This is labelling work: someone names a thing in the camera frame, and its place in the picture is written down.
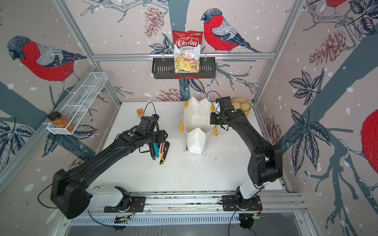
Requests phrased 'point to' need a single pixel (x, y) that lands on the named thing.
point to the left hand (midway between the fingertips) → (166, 132)
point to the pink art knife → (162, 146)
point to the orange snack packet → (140, 112)
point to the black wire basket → (165, 69)
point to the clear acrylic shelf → (75, 104)
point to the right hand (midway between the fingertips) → (211, 117)
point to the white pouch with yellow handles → (196, 125)
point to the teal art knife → (156, 149)
